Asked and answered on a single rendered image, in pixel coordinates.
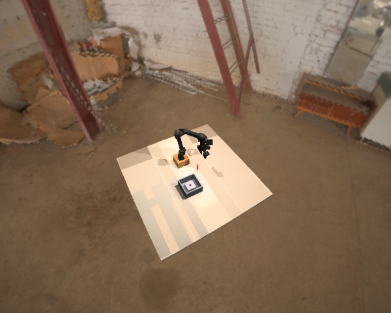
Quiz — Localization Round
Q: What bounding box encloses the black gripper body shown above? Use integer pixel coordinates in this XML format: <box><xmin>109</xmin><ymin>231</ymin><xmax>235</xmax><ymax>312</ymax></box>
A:
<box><xmin>197</xmin><ymin>145</ymin><xmax>210</xmax><ymax>157</ymax></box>

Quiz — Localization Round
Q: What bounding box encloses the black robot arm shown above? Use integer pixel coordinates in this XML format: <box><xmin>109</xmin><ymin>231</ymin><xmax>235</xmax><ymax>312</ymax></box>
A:
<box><xmin>174</xmin><ymin>128</ymin><xmax>213</xmax><ymax>161</ymax></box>

